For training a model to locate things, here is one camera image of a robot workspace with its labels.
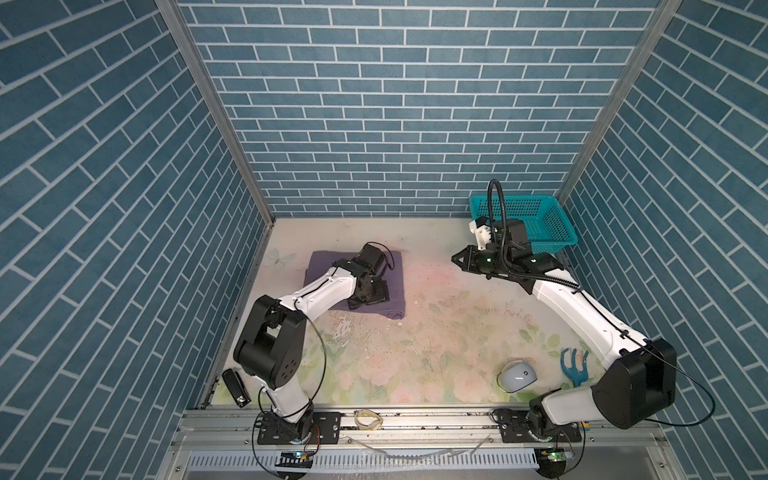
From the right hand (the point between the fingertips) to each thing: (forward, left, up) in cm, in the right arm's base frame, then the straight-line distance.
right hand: (451, 254), depth 81 cm
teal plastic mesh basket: (+34, -41, -21) cm, 57 cm away
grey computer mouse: (-25, -17, -16) cm, 35 cm away
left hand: (-6, +21, -17) cm, 27 cm away
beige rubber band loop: (-38, +17, -23) cm, 48 cm away
